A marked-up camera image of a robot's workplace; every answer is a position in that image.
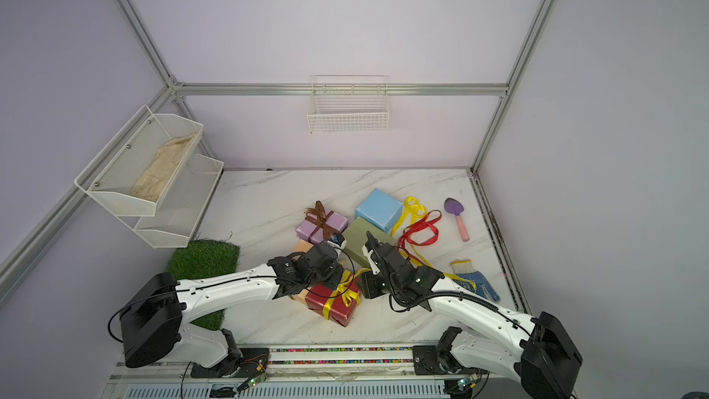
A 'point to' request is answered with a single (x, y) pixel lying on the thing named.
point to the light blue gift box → (380, 210)
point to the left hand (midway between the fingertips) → (339, 272)
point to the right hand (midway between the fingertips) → (366, 284)
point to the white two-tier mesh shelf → (174, 221)
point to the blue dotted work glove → (464, 268)
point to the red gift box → (318, 296)
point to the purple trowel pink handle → (456, 207)
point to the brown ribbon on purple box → (318, 215)
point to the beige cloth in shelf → (154, 178)
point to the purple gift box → (318, 227)
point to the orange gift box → (302, 247)
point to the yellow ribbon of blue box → (408, 219)
